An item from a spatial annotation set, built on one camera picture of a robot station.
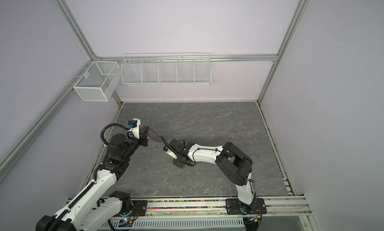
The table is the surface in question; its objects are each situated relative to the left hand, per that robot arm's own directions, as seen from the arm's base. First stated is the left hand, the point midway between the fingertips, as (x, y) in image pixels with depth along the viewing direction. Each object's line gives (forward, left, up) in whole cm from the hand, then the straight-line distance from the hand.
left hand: (148, 128), depth 78 cm
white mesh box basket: (+39, +39, +1) cm, 55 cm away
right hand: (-9, -14, -22) cm, 28 cm away
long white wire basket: (+47, -25, +4) cm, 53 cm away
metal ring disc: (-3, -3, -4) cm, 5 cm away
